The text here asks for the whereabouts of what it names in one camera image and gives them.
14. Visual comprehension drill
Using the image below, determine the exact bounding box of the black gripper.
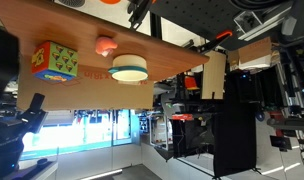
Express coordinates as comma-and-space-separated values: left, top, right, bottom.
0, 92, 49, 171

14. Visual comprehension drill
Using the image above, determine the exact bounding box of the colourful patterned cube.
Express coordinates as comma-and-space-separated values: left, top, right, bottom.
30, 40, 79, 84

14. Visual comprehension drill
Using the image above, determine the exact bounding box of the black blurry foreground object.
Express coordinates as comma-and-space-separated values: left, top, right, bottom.
0, 25, 21, 102

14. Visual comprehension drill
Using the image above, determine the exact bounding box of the brown cardboard sheet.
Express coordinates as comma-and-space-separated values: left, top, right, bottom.
15, 55, 156, 112

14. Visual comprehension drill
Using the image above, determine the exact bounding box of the large glass window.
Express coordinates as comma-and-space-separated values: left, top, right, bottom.
18, 109, 141, 161

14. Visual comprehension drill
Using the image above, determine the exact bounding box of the pink plush toy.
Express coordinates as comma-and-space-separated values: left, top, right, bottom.
94, 35, 119, 58

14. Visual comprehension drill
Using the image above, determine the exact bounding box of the cream bowl teal rim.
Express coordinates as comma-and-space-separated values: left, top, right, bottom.
107, 53, 149, 83

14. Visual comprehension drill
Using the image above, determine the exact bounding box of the black round mesh object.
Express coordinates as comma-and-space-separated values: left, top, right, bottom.
56, 0, 87, 8

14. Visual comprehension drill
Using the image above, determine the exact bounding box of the orange round object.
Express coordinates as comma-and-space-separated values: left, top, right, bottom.
98, 0, 122, 5

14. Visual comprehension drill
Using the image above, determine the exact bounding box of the orange black bar clamp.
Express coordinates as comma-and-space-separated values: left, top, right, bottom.
191, 29, 234, 56
126, 0, 157, 30

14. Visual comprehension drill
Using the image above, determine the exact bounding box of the red label bar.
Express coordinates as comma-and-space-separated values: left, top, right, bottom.
171, 113, 195, 121

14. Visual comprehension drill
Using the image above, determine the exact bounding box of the small red object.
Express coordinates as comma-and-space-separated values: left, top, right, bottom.
184, 76, 200, 92

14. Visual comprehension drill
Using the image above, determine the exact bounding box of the black equipment rack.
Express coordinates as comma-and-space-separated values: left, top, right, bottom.
171, 119, 216, 159

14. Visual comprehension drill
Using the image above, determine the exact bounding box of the light wood panel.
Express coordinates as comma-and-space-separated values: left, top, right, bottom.
200, 50, 227, 101

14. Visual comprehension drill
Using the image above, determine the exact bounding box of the black perforated breadboard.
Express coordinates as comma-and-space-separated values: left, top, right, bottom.
148, 0, 250, 51

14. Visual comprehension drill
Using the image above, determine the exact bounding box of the white block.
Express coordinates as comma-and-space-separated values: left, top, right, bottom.
237, 54, 273, 72

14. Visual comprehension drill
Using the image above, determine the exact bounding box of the brown cardboard box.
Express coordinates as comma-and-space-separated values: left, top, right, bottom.
227, 36, 274, 67

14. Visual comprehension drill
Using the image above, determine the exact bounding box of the small black monitor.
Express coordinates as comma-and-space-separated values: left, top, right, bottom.
269, 135, 293, 153

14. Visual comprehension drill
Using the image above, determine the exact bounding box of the silver metal tripod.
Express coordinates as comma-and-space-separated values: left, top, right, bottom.
293, 128, 304, 180

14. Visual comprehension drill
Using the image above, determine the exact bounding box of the aluminium extrusion rail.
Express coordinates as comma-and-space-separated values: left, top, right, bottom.
233, 9, 288, 42

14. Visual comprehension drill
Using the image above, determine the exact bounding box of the black cable bundle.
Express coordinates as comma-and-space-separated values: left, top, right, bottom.
229, 0, 295, 11

